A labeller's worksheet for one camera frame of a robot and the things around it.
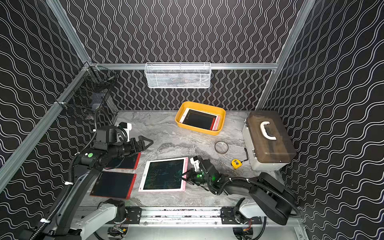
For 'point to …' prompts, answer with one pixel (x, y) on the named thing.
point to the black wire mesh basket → (90, 88)
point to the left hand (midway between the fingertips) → (147, 142)
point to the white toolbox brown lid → (267, 142)
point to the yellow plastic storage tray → (220, 121)
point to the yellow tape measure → (236, 163)
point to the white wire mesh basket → (196, 75)
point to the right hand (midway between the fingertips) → (179, 177)
